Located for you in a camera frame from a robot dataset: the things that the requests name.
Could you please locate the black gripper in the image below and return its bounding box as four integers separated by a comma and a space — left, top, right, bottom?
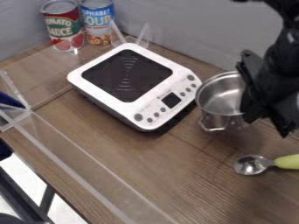
236, 50, 299, 138

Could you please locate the silver pot with handles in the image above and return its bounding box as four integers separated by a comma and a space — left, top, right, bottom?
194, 71, 248, 132

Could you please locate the white and black stove top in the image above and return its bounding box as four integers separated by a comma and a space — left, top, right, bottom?
66, 43, 201, 132

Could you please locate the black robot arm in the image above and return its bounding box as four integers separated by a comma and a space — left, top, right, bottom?
232, 0, 299, 137

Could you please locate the alphabet soup can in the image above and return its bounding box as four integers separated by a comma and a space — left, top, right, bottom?
79, 0, 114, 46

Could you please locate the clear acrylic barrier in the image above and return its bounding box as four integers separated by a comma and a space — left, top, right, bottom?
0, 20, 180, 224

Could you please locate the tomato sauce can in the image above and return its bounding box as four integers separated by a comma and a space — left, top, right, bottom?
41, 0, 84, 52

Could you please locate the blue object at left edge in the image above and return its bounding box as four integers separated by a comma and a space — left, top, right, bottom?
0, 91, 23, 161

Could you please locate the spoon with green handle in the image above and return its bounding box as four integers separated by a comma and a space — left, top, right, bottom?
233, 154, 299, 176

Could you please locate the black metal table frame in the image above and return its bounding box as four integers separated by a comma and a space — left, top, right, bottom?
0, 167, 54, 224

